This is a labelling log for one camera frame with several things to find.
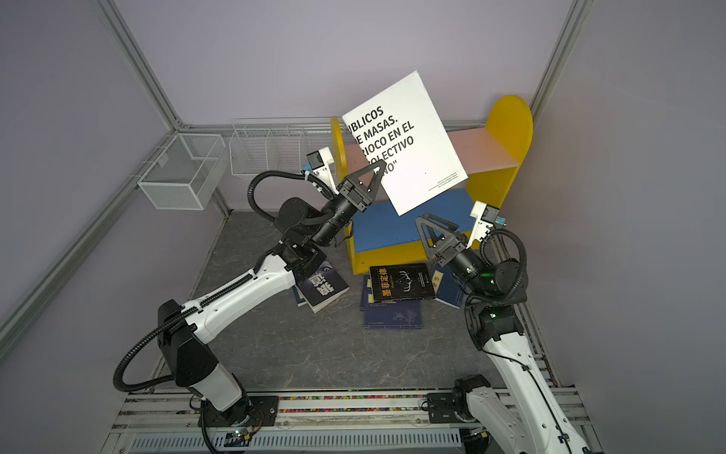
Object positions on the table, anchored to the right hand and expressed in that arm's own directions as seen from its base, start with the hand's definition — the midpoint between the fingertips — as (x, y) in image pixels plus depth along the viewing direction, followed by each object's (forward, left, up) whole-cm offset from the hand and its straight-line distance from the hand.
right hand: (418, 222), depth 55 cm
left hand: (+6, +6, +8) cm, 12 cm away
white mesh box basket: (+44, +78, -21) cm, 92 cm away
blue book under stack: (+8, +12, -44) cm, 46 cm away
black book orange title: (+12, 0, -44) cm, 45 cm away
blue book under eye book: (+6, +34, -45) cm, 57 cm away
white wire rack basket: (+50, +50, -14) cm, 72 cm away
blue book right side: (+10, -15, -45) cm, 49 cm away
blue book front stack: (+1, +1, -44) cm, 44 cm away
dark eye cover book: (+9, +27, -42) cm, 51 cm away
